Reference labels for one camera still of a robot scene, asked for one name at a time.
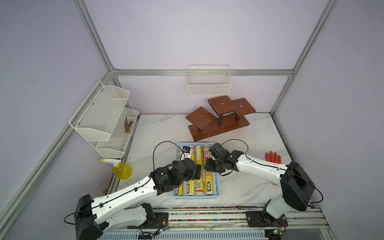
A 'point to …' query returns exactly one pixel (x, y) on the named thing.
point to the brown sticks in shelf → (127, 126)
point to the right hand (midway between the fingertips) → (209, 169)
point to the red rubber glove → (273, 157)
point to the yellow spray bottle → (121, 170)
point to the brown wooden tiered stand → (205, 125)
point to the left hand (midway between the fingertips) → (191, 166)
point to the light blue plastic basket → (216, 189)
